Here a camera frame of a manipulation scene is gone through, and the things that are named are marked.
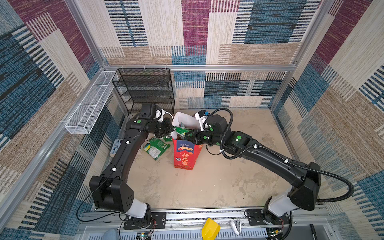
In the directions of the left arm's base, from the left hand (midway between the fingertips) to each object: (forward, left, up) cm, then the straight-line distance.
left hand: (176, 125), depth 78 cm
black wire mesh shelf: (+41, +29, -6) cm, 51 cm away
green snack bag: (-5, -3, +3) cm, 7 cm away
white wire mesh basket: (-3, +43, +7) cm, 44 cm away
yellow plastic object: (-42, -16, -25) cm, 52 cm away
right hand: (-10, -6, +3) cm, 11 cm away
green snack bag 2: (+2, +16, -23) cm, 28 cm away
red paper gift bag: (-11, -5, -10) cm, 16 cm away
